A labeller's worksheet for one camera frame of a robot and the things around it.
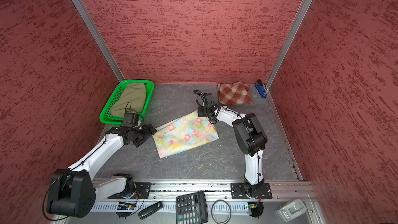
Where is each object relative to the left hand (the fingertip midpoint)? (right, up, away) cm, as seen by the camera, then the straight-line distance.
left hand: (152, 137), depth 86 cm
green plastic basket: (-33, +9, +10) cm, 36 cm away
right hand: (+27, +12, +12) cm, 32 cm away
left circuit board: (-10, -30, -13) cm, 34 cm away
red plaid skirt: (+52, +25, +27) cm, 64 cm away
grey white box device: (+68, -28, -18) cm, 76 cm away
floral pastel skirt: (+17, 0, +7) cm, 18 cm away
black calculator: (+24, -28, -18) cm, 41 cm away
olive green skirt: (-20, +21, +17) cm, 34 cm away
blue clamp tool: (+73, +29, +29) cm, 84 cm away
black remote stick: (+6, -27, -19) cm, 34 cm away
